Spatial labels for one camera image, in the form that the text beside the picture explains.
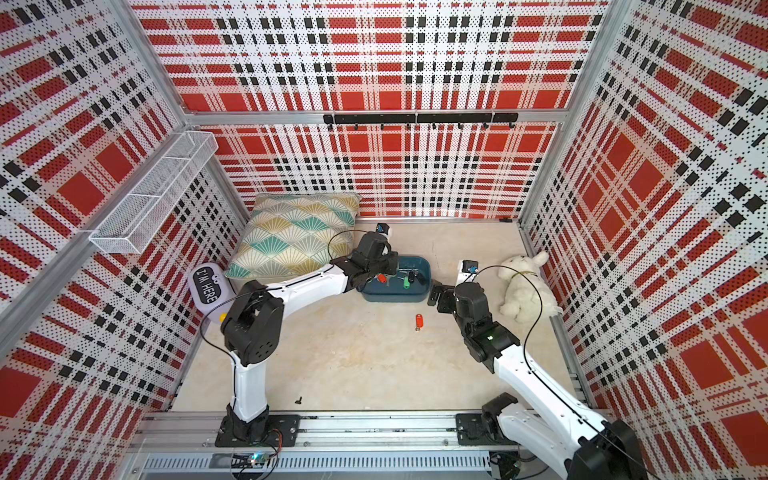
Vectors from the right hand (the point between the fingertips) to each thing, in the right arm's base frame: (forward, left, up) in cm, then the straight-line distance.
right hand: (451, 282), depth 81 cm
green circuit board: (-39, +50, -16) cm, 65 cm away
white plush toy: (0, -23, -7) cm, 25 cm away
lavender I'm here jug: (+2, +71, -6) cm, 72 cm away
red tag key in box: (+12, +21, -17) cm, 29 cm away
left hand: (+14, +15, -5) cm, 21 cm away
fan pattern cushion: (+20, +49, -2) cm, 53 cm away
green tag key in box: (+11, +12, -18) cm, 24 cm away
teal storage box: (+11, +11, -18) cm, 23 cm away
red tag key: (-3, +9, -18) cm, 20 cm away
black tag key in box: (+13, +7, -18) cm, 23 cm away
